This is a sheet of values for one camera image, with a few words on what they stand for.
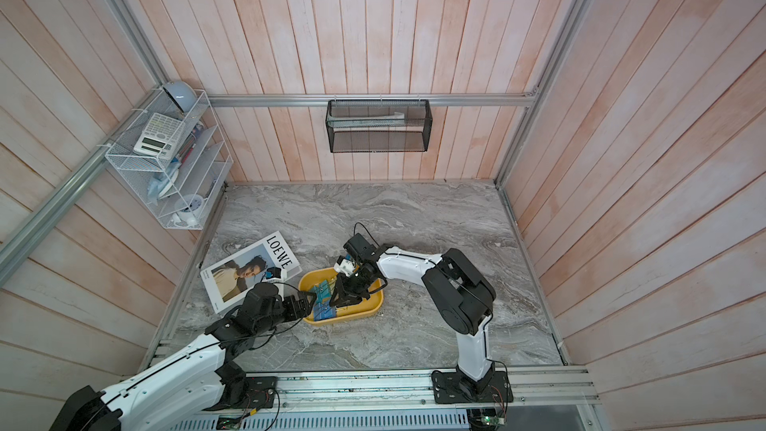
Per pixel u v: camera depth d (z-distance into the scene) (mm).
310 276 880
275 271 763
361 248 746
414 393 745
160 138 758
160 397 477
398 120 899
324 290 882
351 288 775
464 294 500
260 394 730
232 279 903
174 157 737
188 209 909
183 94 817
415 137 1073
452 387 724
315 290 882
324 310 858
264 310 653
